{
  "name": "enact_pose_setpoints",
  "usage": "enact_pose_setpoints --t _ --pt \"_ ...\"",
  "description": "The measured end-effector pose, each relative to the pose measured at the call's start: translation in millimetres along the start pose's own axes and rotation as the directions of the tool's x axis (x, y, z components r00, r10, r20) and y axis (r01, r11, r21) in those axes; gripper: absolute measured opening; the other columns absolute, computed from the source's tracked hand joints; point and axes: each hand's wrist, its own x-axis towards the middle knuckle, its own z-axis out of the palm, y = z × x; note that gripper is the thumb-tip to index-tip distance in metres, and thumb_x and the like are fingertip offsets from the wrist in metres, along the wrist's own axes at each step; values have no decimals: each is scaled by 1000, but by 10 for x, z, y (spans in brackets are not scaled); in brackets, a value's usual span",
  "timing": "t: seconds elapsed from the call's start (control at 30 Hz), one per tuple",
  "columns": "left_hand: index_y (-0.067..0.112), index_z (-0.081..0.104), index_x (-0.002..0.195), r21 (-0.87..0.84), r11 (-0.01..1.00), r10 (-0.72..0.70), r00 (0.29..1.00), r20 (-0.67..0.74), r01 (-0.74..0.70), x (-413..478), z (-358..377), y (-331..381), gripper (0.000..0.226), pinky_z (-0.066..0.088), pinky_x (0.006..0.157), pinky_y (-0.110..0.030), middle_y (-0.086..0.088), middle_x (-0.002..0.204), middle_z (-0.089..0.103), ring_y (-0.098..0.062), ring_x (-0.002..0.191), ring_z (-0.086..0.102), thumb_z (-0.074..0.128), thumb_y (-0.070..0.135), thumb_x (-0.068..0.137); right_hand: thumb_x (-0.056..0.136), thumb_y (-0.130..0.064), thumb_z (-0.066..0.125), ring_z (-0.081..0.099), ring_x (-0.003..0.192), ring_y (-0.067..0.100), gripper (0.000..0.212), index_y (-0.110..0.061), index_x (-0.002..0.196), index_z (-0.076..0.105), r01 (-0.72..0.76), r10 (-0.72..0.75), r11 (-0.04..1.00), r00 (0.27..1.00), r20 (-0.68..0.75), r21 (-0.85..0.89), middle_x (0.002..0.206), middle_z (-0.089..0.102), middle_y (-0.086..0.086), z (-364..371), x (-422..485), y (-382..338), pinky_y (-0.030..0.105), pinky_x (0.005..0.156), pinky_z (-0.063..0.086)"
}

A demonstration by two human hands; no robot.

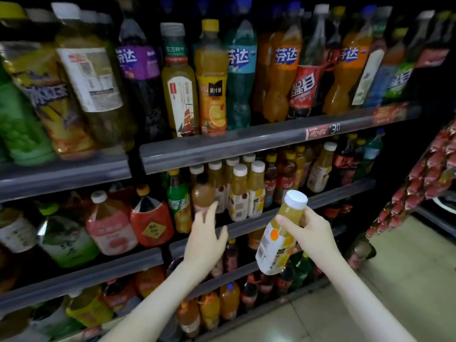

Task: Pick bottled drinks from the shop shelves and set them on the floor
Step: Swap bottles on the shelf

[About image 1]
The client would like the drinks shelf unit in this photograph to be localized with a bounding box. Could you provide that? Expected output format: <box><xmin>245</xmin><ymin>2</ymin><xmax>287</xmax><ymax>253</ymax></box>
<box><xmin>0</xmin><ymin>0</ymin><xmax>456</xmax><ymax>342</ymax></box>

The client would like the orange juice bottle white cap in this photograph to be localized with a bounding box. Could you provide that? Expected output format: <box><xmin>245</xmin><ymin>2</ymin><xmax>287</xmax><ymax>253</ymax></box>
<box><xmin>255</xmin><ymin>189</ymin><xmax>309</xmax><ymax>276</ymax></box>

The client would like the person's right hand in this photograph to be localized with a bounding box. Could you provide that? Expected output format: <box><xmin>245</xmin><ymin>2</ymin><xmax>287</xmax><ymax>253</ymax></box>
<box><xmin>275</xmin><ymin>205</ymin><xmax>343</xmax><ymax>271</ymax></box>

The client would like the person's right forearm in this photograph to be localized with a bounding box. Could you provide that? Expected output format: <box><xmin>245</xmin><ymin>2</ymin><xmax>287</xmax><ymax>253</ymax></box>
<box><xmin>317</xmin><ymin>253</ymin><xmax>418</xmax><ymax>342</ymax></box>

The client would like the person's left forearm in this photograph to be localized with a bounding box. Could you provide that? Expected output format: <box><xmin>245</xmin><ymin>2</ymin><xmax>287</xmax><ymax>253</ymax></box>
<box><xmin>100</xmin><ymin>267</ymin><xmax>215</xmax><ymax>342</ymax></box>

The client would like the person's left hand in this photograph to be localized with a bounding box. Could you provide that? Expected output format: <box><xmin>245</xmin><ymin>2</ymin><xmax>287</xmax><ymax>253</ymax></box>
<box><xmin>181</xmin><ymin>201</ymin><xmax>229</xmax><ymax>282</ymax></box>

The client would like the red shelf label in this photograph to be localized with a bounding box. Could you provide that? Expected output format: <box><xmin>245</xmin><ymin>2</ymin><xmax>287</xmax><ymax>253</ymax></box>
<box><xmin>372</xmin><ymin>103</ymin><xmax>410</xmax><ymax>126</ymax></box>
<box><xmin>305</xmin><ymin>124</ymin><xmax>331</xmax><ymax>141</ymax></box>

